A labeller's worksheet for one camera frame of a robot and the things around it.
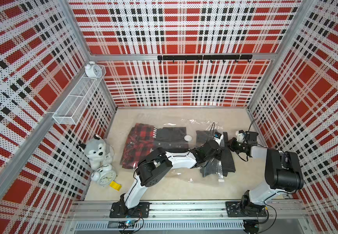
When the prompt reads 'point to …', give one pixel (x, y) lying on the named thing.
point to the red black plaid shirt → (140, 142)
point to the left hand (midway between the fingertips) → (226, 148)
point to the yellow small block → (116, 186)
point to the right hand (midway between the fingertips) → (225, 142)
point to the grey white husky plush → (99, 152)
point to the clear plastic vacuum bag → (192, 124)
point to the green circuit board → (127, 224)
